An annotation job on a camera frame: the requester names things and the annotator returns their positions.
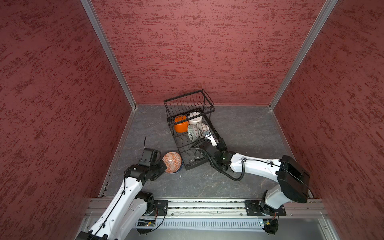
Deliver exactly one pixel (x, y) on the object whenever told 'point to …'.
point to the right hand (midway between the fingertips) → (212, 144)
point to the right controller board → (271, 226)
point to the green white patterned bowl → (193, 132)
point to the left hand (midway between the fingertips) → (166, 170)
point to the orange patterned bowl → (173, 162)
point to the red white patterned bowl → (202, 128)
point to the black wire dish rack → (198, 101)
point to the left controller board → (144, 227)
